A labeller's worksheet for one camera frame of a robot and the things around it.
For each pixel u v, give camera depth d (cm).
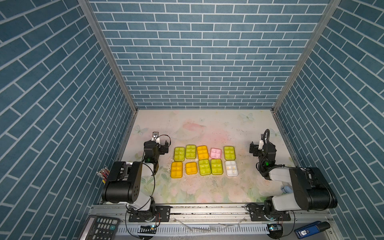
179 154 94
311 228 67
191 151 96
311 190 44
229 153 94
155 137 79
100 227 68
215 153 96
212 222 73
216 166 89
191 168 89
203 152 96
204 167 90
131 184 45
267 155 69
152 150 71
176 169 89
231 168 88
